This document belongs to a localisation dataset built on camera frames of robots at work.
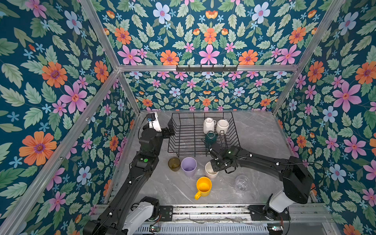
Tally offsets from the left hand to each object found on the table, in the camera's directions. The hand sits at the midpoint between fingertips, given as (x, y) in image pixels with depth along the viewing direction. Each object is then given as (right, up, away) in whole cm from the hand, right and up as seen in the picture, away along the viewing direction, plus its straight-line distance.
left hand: (164, 119), depth 72 cm
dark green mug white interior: (+25, -11, +16) cm, 31 cm away
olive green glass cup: (+2, -27, +17) cm, 32 cm away
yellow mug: (+20, -38, +10) cm, 44 cm away
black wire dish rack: (+15, -9, +36) cm, 40 cm away
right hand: (+28, -26, +12) cm, 40 cm away
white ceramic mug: (+24, -3, +25) cm, 35 cm away
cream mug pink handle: (+23, -29, +7) cm, 38 cm away
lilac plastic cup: (+12, -26, +12) cm, 31 cm away
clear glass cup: (+42, -36, +9) cm, 56 cm away
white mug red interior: (+34, -3, +27) cm, 43 cm away
